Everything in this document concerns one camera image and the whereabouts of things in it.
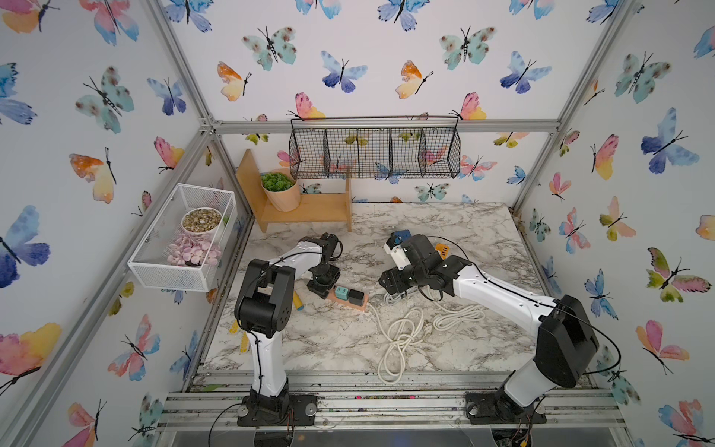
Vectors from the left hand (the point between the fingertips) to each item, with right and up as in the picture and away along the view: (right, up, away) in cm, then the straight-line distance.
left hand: (338, 283), depth 98 cm
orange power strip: (+38, +11, +7) cm, 40 cm away
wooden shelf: (-11, +28, +13) cm, 33 cm away
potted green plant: (-21, +33, +4) cm, 40 cm away
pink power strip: (-2, -3, -6) cm, 7 cm away
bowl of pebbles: (-32, +20, -27) cm, 46 cm away
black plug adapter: (+6, -3, -10) cm, 12 cm away
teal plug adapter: (+2, -1, -9) cm, 9 cm away
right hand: (+17, +5, -14) cm, 23 cm away
